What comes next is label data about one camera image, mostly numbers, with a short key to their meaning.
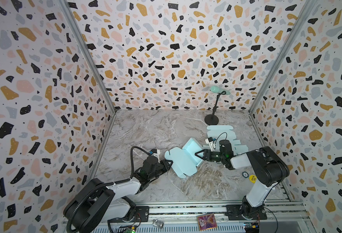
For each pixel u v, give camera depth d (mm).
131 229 701
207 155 835
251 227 717
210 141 894
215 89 880
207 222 703
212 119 1160
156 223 701
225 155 780
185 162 928
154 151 816
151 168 666
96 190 468
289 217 760
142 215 735
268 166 501
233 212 741
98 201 423
